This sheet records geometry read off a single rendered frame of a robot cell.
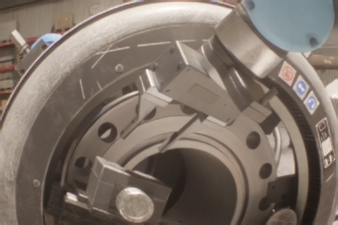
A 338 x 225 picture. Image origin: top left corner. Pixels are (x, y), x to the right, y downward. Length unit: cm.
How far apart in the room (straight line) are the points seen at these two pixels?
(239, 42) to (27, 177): 35
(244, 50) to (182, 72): 8
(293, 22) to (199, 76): 20
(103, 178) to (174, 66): 16
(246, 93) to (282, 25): 14
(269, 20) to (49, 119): 35
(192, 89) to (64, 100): 18
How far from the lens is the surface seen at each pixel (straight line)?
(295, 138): 78
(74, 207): 57
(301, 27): 33
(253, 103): 45
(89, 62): 57
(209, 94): 52
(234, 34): 47
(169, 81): 48
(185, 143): 74
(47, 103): 57
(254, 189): 82
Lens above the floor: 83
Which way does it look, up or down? 4 degrees down
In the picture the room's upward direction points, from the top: 4 degrees counter-clockwise
